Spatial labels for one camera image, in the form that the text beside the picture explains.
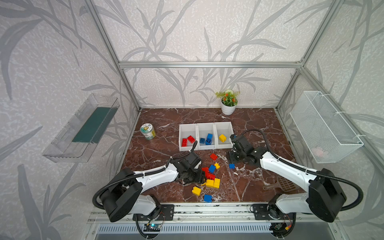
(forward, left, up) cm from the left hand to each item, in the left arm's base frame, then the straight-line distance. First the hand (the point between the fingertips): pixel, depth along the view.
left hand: (204, 177), depth 82 cm
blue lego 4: (+6, -5, -3) cm, 8 cm away
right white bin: (+36, -15, -3) cm, 39 cm away
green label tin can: (+29, +37, +4) cm, 47 cm away
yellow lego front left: (-7, +4, -1) cm, 8 cm away
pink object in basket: (+8, -56, +18) cm, 59 cm away
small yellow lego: (+7, -8, -3) cm, 11 cm away
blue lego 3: (+7, -17, -2) cm, 18 cm away
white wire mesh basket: (+8, -51, +32) cm, 61 cm away
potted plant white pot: (+50, -17, +10) cm, 54 cm away
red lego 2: (+1, -3, -1) cm, 3 cm away
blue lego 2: (-10, -2, -4) cm, 11 cm away
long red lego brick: (+26, +9, -2) cm, 27 cm away
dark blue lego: (+25, +1, -2) cm, 25 cm away
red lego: (+23, +13, -3) cm, 27 cm away
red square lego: (+14, -6, -3) cm, 15 cm away
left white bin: (+35, +14, -5) cm, 38 cm away
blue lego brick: (+28, -4, -1) cm, 28 cm away
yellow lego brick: (+26, -12, -1) cm, 29 cm away
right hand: (+14, -15, +5) cm, 21 cm away
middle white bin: (+28, -1, -2) cm, 29 cm away
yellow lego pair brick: (-3, -6, -1) cm, 6 cm away
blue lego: (+23, -3, 0) cm, 23 cm away
